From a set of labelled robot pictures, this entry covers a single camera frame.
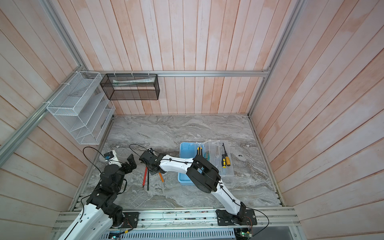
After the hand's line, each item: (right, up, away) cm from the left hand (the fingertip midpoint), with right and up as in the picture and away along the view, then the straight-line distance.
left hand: (126, 159), depth 80 cm
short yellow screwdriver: (+57, 0, +4) cm, 57 cm away
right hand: (+13, -8, +13) cm, 20 cm away
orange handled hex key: (+18, -12, +8) cm, 23 cm away
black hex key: (+10, -14, +6) cm, 19 cm away
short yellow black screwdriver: (+54, -1, +2) cm, 54 cm away
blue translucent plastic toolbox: (+52, +3, +6) cm, 52 cm away
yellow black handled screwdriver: (+41, +3, +10) cm, 42 cm away
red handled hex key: (+8, -12, +8) cm, 17 cm away
